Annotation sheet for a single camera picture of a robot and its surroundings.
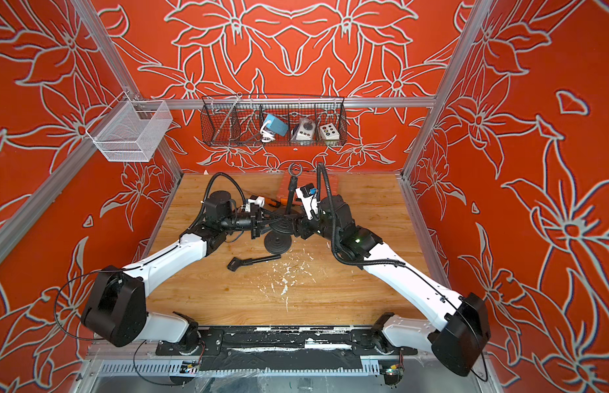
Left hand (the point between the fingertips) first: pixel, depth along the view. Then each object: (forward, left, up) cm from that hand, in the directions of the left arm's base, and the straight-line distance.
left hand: (281, 218), depth 72 cm
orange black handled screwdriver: (+24, +8, -22) cm, 33 cm away
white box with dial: (+36, -5, +6) cm, 37 cm away
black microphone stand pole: (+47, +1, -24) cm, 53 cm away
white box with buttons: (+40, -15, +4) cm, 42 cm away
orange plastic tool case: (+35, +5, -21) cm, 41 cm away
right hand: (+1, -2, +2) cm, 3 cm away
